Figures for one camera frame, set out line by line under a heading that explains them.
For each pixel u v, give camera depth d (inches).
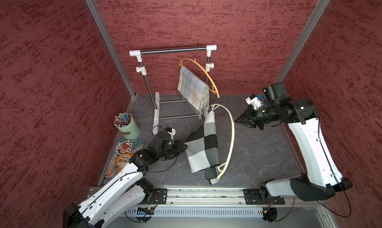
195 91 34.6
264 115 20.1
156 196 29.1
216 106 30.9
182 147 26.1
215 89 29.2
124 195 22.3
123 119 35.3
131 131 35.1
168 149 24.0
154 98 44.7
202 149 26.8
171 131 28.0
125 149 35.3
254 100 23.5
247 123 21.3
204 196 29.8
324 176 14.7
